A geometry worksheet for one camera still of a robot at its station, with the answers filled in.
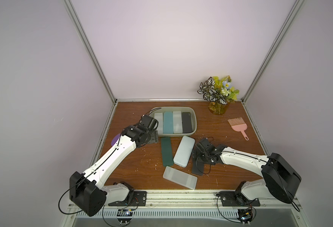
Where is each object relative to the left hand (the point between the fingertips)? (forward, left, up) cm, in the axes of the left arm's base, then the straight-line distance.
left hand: (153, 136), depth 79 cm
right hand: (-5, -27, -14) cm, 31 cm away
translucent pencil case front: (-18, -17, -16) cm, 29 cm away
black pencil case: (+21, -22, -15) cm, 34 cm away
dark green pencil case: (-3, -8, -15) cm, 17 cm away
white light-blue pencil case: (-4, -18, -14) cm, 24 cm away
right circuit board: (-35, -49, -18) cm, 62 cm away
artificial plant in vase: (+30, -43, +8) cm, 53 cm away
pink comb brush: (+20, -61, -16) cm, 66 cm away
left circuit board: (-36, +14, -21) cm, 43 cm away
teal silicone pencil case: (+21, -8, -15) cm, 27 cm away
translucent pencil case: (+21, -15, -15) cm, 29 cm away
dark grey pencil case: (-12, -27, -15) cm, 33 cm away
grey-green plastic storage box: (+30, +1, -13) cm, 33 cm away
